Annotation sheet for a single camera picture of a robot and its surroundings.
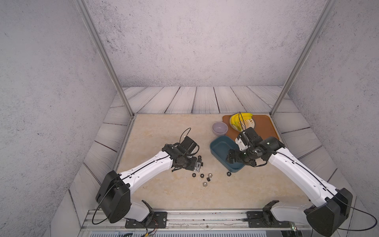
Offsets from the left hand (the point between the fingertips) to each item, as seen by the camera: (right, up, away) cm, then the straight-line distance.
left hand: (196, 166), depth 80 cm
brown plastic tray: (+52, +22, +32) cm, 65 cm away
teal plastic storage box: (+17, +7, +22) cm, 28 cm away
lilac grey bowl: (+18, +20, +28) cm, 39 cm away
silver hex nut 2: (+5, -11, +5) cm, 13 cm away
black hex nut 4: (+7, -9, +7) cm, 13 cm away
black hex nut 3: (-1, -7, +9) cm, 11 cm away
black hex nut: (+20, -7, +9) cm, 23 cm away
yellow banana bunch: (+29, +26, +30) cm, 49 cm away
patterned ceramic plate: (+38, +23, +34) cm, 56 cm away
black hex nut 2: (+4, -7, +9) cm, 12 cm away
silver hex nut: (+9, -8, +9) cm, 14 cm away
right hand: (+19, +5, -5) cm, 20 cm away
